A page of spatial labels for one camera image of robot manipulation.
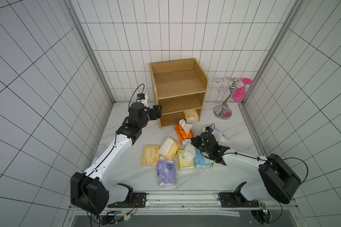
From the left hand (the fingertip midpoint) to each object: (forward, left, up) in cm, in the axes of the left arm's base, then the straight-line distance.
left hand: (155, 109), depth 79 cm
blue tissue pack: (-20, -27, -22) cm, 40 cm away
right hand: (-9, -18, -19) cm, 28 cm away
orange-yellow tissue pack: (-18, +3, -22) cm, 29 cm away
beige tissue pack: (-13, -8, -23) cm, 28 cm away
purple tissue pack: (-29, -7, -21) cm, 37 cm away
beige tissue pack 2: (+12, -24, -21) cm, 34 cm away
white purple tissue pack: (-8, -40, -16) cm, 43 cm away
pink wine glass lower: (+20, -57, -6) cm, 60 cm away
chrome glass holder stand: (+21, -50, +1) cm, 54 cm away
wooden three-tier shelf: (+17, -14, +3) cm, 23 cm away
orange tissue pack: (-2, -17, -19) cm, 26 cm away
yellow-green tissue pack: (-19, -19, -22) cm, 34 cm away
